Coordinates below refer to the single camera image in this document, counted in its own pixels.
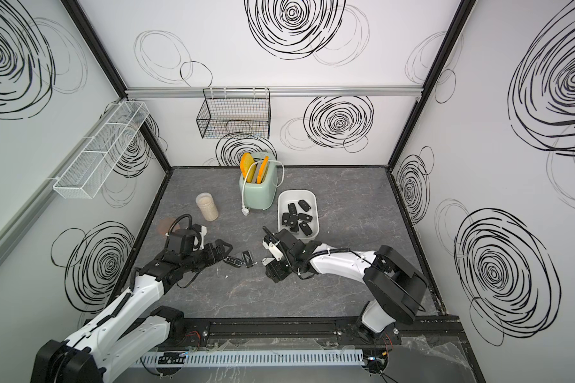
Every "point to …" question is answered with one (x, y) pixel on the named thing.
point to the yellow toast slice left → (246, 162)
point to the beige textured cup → (205, 202)
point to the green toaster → (260, 196)
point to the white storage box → (297, 213)
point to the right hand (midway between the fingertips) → (273, 270)
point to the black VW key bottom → (305, 217)
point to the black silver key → (294, 223)
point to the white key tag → (267, 260)
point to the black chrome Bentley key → (247, 258)
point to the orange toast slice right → (263, 170)
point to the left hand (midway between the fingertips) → (223, 251)
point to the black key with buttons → (302, 203)
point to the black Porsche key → (232, 261)
